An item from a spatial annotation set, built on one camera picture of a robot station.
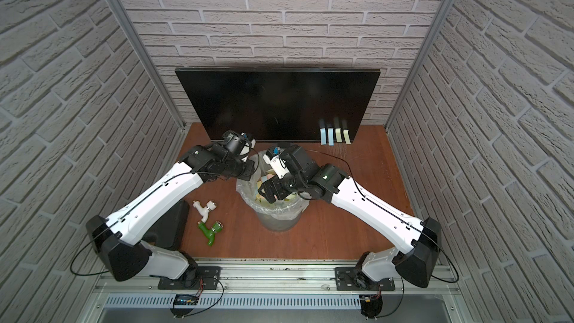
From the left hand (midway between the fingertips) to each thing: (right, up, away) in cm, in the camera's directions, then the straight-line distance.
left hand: (248, 162), depth 77 cm
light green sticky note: (+33, +10, +6) cm, 35 cm away
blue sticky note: (+28, +10, +7) cm, 30 cm away
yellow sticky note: (+37, +10, +8) cm, 39 cm away
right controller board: (+41, -45, -9) cm, 61 cm away
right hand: (+10, -6, -7) cm, 13 cm away
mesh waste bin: (+6, -24, +6) cm, 26 cm away
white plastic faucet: (-20, -20, +10) cm, 30 cm away
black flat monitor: (+9, +24, +20) cm, 33 cm away
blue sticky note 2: (+31, +9, +8) cm, 33 cm away
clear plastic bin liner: (+15, -12, -14) cm, 24 cm away
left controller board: (-20, -45, -5) cm, 49 cm away
